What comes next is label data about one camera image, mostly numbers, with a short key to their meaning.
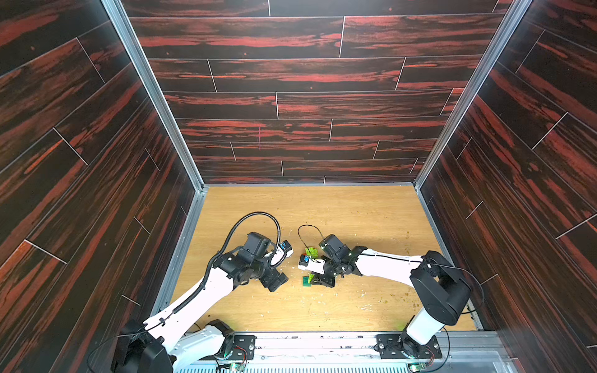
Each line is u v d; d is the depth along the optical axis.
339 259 0.69
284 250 0.69
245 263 0.56
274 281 0.70
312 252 0.90
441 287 0.49
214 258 0.57
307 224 0.73
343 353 0.73
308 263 0.76
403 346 0.65
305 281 0.85
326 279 0.77
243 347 0.73
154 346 0.39
